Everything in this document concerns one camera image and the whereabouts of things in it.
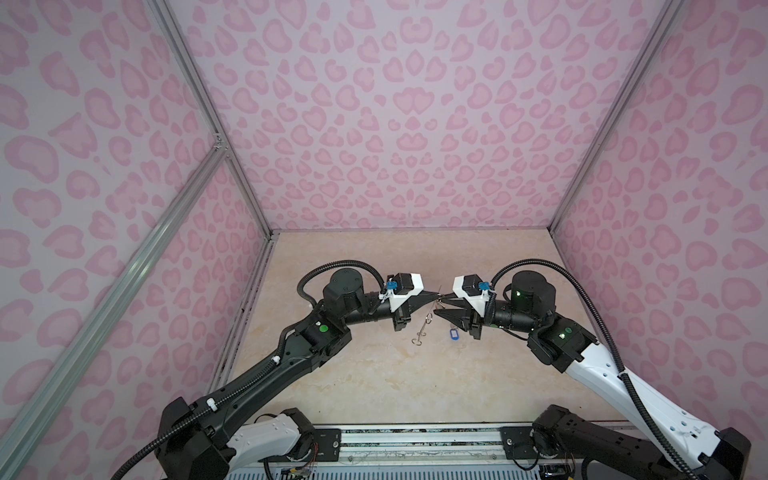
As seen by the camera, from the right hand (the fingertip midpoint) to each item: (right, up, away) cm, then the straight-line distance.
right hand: (441, 303), depth 64 cm
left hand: (-1, +3, -3) cm, 5 cm away
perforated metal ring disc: (-3, -3, -3) cm, 5 cm away
